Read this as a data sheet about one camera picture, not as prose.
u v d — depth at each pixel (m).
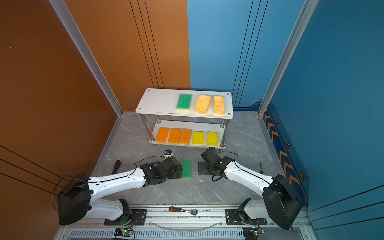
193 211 0.74
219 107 0.71
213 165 0.64
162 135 0.97
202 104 0.73
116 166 0.90
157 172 0.62
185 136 0.96
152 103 0.79
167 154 0.76
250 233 0.70
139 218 0.74
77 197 0.41
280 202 0.40
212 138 0.95
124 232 0.71
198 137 0.95
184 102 0.76
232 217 0.73
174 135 0.97
